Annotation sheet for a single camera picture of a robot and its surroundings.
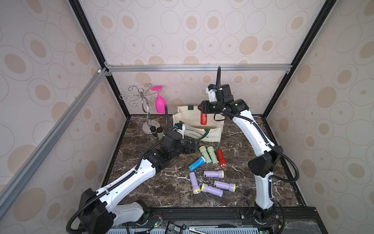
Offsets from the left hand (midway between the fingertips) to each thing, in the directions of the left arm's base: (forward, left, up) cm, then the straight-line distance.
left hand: (197, 141), depth 73 cm
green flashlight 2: (+3, -12, -23) cm, 26 cm away
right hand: (+21, -6, +6) cm, 23 cm away
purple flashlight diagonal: (-16, 0, -22) cm, 27 cm away
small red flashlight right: (+6, -16, -23) cm, 28 cm away
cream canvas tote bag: (+30, +4, -12) cm, 33 cm away
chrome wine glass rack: (+30, +32, +5) cm, 44 cm away
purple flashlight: (-8, -10, -23) cm, 26 cm away
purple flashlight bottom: (-16, -4, -21) cm, 27 cm away
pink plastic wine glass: (+31, +24, -1) cm, 39 cm away
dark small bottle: (+22, +30, -17) cm, 40 cm away
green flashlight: (+9, -5, -23) cm, 25 cm away
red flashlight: (+13, -3, +3) cm, 14 cm away
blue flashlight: (-1, 0, -23) cm, 23 cm away
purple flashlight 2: (-15, -19, -21) cm, 32 cm away
